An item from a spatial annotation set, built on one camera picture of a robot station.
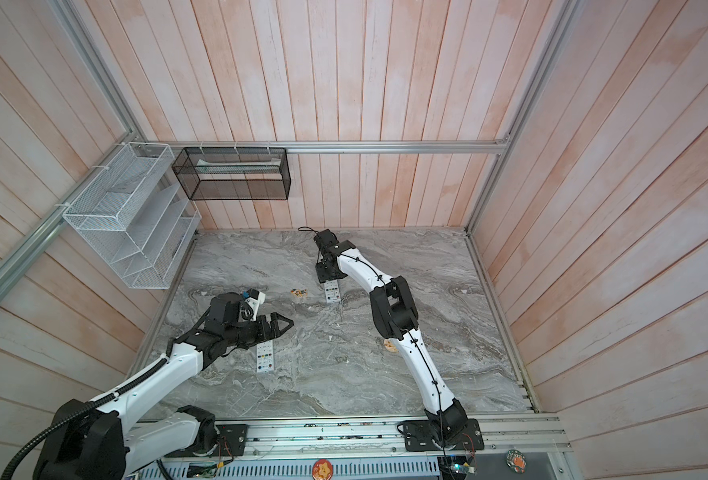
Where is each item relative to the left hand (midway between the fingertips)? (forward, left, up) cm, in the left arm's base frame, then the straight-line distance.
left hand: (283, 332), depth 82 cm
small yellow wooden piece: (+19, -1, -9) cm, 21 cm away
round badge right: (-29, -59, -8) cm, 66 cm away
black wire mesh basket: (+55, +24, +15) cm, 61 cm away
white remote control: (+19, -13, -8) cm, 24 cm away
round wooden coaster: (0, -31, -9) cm, 32 cm away
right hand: (+27, -10, -9) cm, 30 cm away
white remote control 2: (-4, +6, -8) cm, 10 cm away
